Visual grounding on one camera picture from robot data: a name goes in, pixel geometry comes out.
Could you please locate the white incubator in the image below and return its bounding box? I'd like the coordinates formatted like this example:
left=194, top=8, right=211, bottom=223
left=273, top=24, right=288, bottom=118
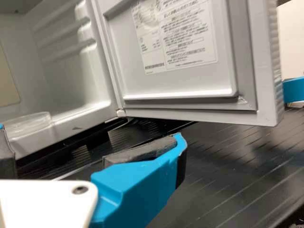
left=0, top=0, right=126, bottom=162

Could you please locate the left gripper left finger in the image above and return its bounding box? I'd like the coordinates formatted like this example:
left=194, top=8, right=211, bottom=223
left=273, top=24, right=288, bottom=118
left=0, top=123, right=19, bottom=180

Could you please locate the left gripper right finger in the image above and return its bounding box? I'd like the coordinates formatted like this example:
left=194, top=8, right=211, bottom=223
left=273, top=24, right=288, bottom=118
left=89, top=132, right=188, bottom=228

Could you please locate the incubator door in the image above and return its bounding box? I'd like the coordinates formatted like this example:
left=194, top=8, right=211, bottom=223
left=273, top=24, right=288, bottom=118
left=91, top=0, right=285, bottom=128

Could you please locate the white box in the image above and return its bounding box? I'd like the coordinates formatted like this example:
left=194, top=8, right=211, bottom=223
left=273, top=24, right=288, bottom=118
left=275, top=0, right=304, bottom=80

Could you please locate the black platform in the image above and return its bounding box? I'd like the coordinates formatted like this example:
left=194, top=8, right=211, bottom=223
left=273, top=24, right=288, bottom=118
left=14, top=116, right=304, bottom=228

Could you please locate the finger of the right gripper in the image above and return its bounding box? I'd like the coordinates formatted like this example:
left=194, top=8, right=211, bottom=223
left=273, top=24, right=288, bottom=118
left=282, top=77, right=304, bottom=104

